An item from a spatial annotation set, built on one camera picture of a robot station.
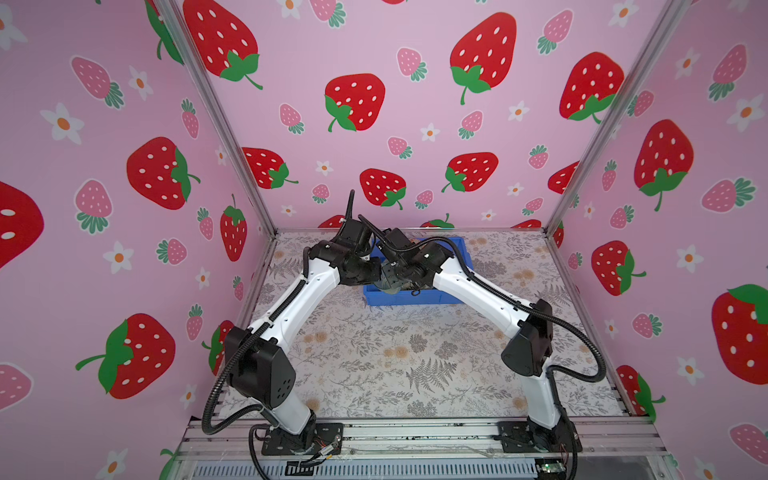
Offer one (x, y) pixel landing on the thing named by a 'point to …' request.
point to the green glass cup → (390, 281)
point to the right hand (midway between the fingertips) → (393, 269)
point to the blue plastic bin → (375, 294)
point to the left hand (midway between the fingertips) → (377, 273)
